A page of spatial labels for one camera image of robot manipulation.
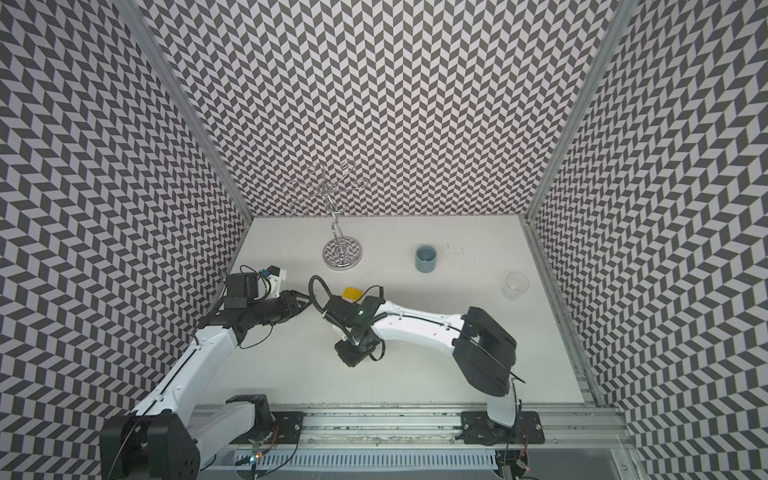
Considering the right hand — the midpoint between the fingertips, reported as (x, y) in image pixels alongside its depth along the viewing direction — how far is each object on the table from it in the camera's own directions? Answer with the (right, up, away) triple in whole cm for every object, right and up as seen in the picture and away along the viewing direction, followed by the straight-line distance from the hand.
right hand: (356, 359), depth 78 cm
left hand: (-13, +14, +3) cm, 20 cm away
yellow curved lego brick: (-4, +14, +19) cm, 24 cm away
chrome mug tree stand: (-10, +27, +27) cm, 40 cm away
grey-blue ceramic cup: (+20, +26, +24) cm, 41 cm away
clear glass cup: (+50, +17, +19) cm, 56 cm away
